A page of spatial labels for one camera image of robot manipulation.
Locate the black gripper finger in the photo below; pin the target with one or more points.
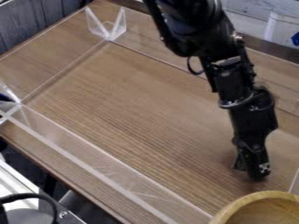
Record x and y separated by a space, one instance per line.
257 163
241 160

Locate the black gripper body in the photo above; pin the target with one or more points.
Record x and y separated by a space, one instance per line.
251 110

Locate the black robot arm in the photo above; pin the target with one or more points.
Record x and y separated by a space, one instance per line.
196 30

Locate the brown wooden bowl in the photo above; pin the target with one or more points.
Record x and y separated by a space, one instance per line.
268 207

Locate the white container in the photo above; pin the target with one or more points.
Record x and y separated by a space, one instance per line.
281 30

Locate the clear acrylic barrier wall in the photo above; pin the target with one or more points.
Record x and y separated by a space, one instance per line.
124 192

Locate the metal bracket with screw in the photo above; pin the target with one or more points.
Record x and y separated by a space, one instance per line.
65 216

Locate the clear acrylic corner bracket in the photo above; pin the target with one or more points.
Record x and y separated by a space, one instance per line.
107 30

